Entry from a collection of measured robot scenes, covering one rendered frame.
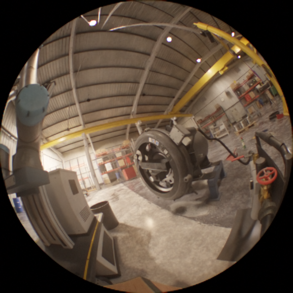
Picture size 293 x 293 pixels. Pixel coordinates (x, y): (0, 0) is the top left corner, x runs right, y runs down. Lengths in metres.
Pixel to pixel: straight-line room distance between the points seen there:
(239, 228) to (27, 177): 1.06
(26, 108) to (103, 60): 7.65
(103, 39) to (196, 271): 8.47
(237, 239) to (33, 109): 1.07
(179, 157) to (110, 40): 7.83
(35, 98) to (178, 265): 1.00
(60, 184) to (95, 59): 7.71
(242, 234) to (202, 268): 0.30
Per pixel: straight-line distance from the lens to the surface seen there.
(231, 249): 0.71
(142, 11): 8.45
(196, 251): 0.74
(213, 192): 1.04
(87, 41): 7.85
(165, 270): 0.73
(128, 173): 6.12
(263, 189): 0.32
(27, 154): 0.48
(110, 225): 1.33
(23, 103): 0.38
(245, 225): 0.80
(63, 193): 0.71
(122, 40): 8.03
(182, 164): 0.60
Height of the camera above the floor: 0.67
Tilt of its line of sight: 10 degrees up
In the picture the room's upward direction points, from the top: 23 degrees counter-clockwise
